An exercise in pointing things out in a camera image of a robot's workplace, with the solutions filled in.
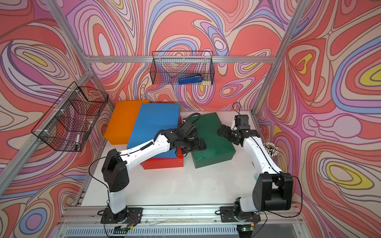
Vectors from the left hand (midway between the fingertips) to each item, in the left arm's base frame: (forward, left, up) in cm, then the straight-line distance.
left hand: (203, 149), depth 80 cm
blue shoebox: (+35, +37, -12) cm, 53 cm away
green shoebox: (+3, -10, -5) cm, 11 cm away
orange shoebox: (+37, +63, -18) cm, 76 cm away
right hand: (+8, -13, 0) cm, 15 cm away
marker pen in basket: (-1, +63, +10) cm, 64 cm away
